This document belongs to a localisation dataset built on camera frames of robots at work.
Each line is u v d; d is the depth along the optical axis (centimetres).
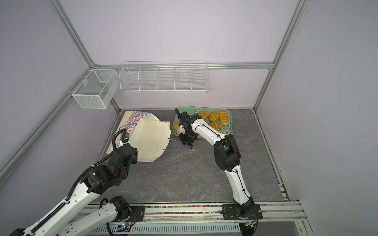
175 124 108
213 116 111
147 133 96
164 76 98
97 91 93
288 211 76
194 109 120
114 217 61
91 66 91
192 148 84
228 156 56
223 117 112
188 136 81
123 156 49
